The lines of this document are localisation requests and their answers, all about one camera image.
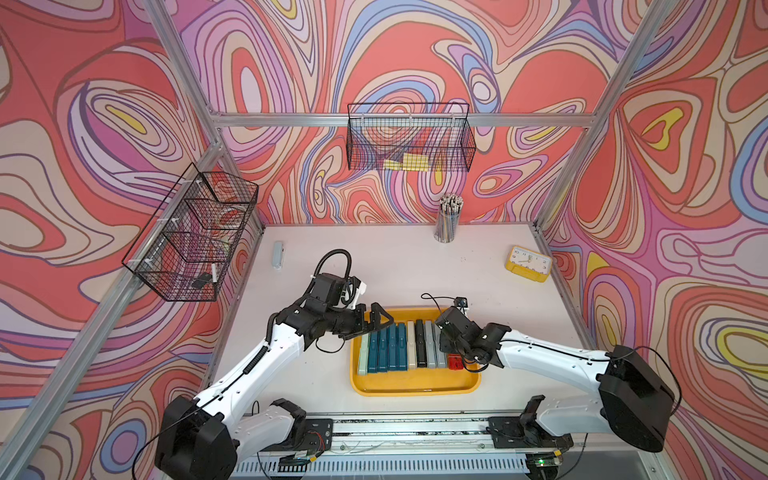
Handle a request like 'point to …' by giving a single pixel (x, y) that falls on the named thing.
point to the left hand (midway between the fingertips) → (384, 325)
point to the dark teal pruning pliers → (373, 360)
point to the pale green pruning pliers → (364, 354)
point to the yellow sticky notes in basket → (410, 162)
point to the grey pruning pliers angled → (439, 357)
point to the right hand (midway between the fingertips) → (449, 345)
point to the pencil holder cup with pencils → (448, 218)
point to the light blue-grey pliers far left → (277, 255)
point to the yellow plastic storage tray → (419, 382)
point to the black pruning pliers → (421, 344)
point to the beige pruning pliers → (411, 346)
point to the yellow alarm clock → (527, 263)
